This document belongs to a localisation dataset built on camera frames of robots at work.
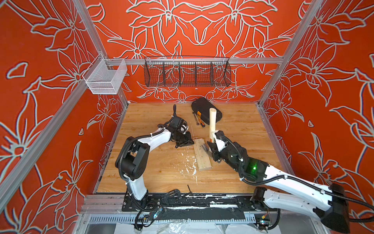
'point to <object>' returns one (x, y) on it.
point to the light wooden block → (202, 156)
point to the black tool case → (201, 107)
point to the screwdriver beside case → (197, 122)
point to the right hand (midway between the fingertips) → (209, 139)
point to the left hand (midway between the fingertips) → (194, 141)
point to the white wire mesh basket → (104, 76)
